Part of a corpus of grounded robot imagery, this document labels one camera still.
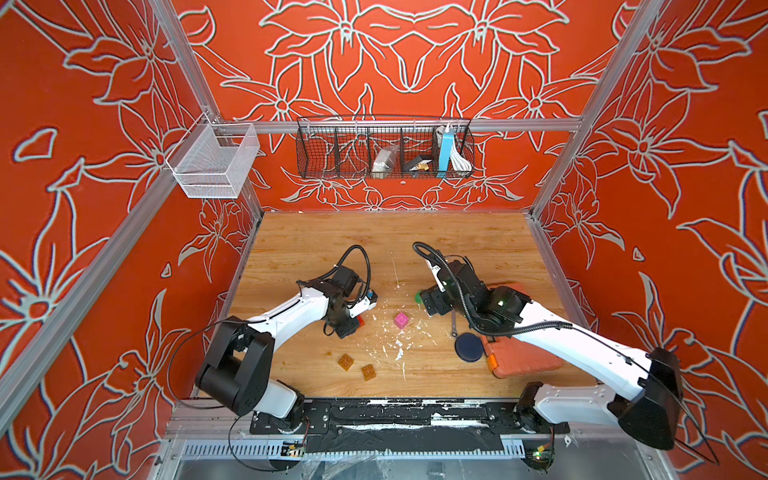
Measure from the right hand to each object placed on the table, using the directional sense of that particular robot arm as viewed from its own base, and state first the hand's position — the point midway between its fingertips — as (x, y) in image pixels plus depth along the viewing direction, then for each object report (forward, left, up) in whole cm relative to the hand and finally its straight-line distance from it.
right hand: (430, 284), depth 77 cm
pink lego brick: (-3, +7, -16) cm, 17 cm away
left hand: (-3, +23, -16) cm, 28 cm away
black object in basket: (+33, +2, +15) cm, 36 cm away
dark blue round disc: (-10, -11, -16) cm, 22 cm away
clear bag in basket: (+37, +13, +13) cm, 41 cm away
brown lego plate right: (-17, +16, -18) cm, 30 cm away
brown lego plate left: (-15, +23, -18) cm, 32 cm away
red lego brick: (-3, +19, -17) cm, 26 cm away
